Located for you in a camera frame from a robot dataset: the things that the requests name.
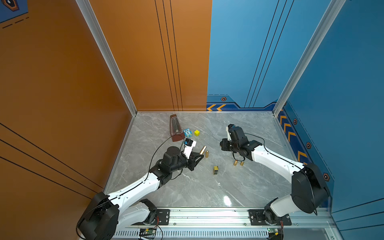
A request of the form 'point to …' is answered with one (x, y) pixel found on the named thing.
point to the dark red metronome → (175, 129)
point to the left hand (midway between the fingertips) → (202, 154)
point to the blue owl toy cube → (188, 133)
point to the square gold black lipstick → (215, 170)
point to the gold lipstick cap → (242, 163)
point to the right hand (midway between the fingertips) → (221, 143)
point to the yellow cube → (197, 133)
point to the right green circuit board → (274, 231)
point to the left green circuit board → (148, 231)
